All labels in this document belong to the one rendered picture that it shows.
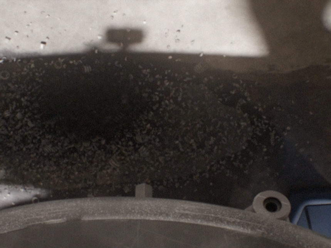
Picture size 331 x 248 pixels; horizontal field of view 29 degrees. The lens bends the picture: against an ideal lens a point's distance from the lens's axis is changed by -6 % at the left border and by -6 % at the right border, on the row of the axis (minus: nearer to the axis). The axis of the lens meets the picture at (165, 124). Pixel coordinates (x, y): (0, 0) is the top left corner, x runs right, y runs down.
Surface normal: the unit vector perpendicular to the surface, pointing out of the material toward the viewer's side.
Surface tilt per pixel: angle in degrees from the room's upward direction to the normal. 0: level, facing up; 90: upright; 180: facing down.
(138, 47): 0
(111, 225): 90
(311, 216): 90
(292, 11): 0
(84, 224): 90
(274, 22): 0
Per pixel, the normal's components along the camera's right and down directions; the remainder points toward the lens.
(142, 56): 0.09, 0.71
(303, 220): -0.99, 0.00
